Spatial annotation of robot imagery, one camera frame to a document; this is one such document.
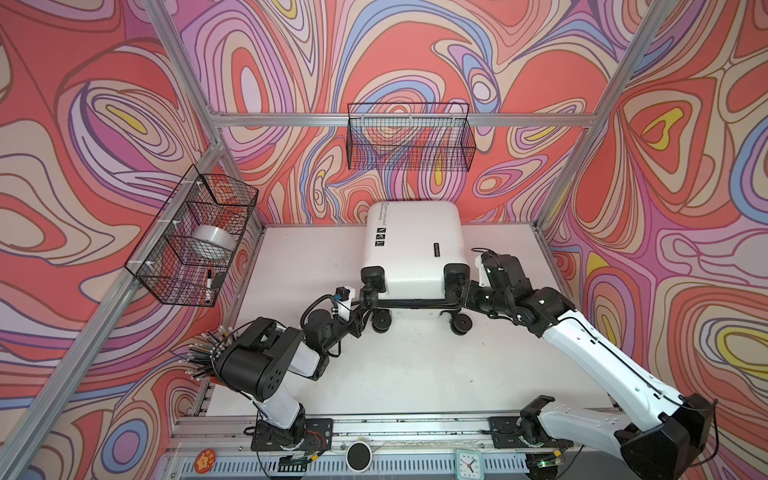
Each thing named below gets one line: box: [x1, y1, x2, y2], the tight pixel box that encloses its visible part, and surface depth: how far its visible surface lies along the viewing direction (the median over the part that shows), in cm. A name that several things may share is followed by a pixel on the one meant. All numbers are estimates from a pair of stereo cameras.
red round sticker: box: [194, 448, 217, 474], surface depth 72 cm
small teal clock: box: [455, 449, 485, 480], surface depth 69 cm
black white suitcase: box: [360, 200, 472, 336], surface depth 87 cm
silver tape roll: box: [191, 225, 237, 262], surface depth 74 cm
